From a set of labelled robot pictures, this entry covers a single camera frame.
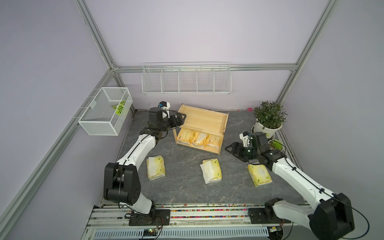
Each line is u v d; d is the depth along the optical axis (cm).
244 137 76
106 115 82
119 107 81
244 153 71
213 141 96
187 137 98
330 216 39
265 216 72
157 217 71
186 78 99
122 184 43
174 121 75
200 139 96
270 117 89
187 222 74
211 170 85
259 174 83
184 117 82
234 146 73
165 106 77
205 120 87
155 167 87
